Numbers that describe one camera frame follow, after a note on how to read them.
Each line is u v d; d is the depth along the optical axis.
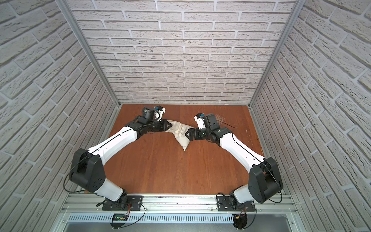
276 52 0.86
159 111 0.70
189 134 0.73
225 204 0.73
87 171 0.43
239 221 0.70
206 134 0.70
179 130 0.93
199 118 0.76
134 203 0.73
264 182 0.42
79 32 0.79
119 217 0.72
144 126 0.65
